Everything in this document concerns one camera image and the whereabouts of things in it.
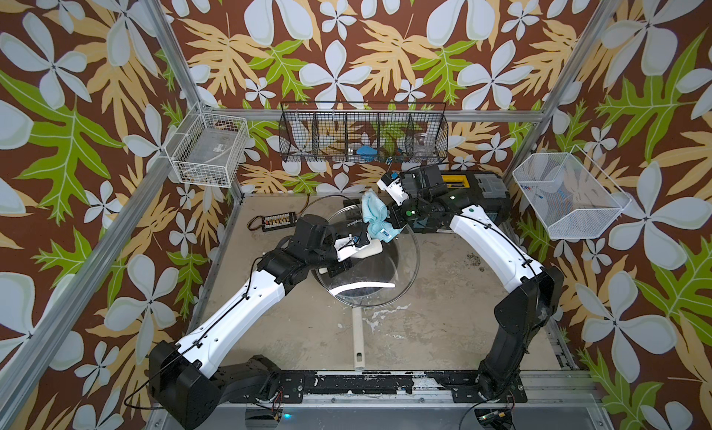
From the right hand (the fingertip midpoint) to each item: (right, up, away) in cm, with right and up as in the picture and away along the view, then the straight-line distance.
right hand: (378, 212), depth 80 cm
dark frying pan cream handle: (-5, -19, -6) cm, 21 cm away
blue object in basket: (-3, +21, +15) cm, 27 cm away
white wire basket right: (+58, +4, +1) cm, 59 cm away
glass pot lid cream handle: (+11, -13, +18) cm, 25 cm away
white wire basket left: (-53, +21, +6) cm, 57 cm away
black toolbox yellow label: (+42, +9, +19) cm, 46 cm away
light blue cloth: (-2, 0, -4) cm, 4 cm away
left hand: (-6, -9, -6) cm, 12 cm away
